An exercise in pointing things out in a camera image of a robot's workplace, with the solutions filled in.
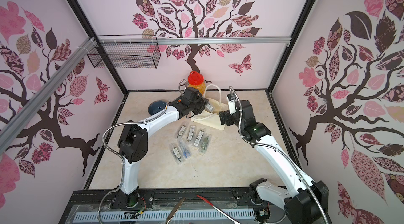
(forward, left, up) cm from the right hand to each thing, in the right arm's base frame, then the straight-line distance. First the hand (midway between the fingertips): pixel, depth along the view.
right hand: (229, 107), depth 77 cm
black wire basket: (+39, +61, +10) cm, 73 cm away
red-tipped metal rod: (-42, +5, -24) cm, 48 cm away
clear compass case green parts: (-8, +13, -25) cm, 29 cm away
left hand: (+10, +10, -9) cm, 17 cm away
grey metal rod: (-41, +28, -25) cm, 55 cm away
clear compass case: (+8, +10, -10) cm, 16 cm away
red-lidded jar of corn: (+28, +17, -6) cm, 33 cm away
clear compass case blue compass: (-12, +24, -24) cm, 36 cm away
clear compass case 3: (-13, +29, -24) cm, 40 cm away
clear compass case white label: (-5, +17, -24) cm, 30 cm away
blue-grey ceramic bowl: (+20, +46, -22) cm, 55 cm away
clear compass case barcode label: (-1, +22, -24) cm, 32 cm away
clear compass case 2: (+2, +27, -24) cm, 37 cm away
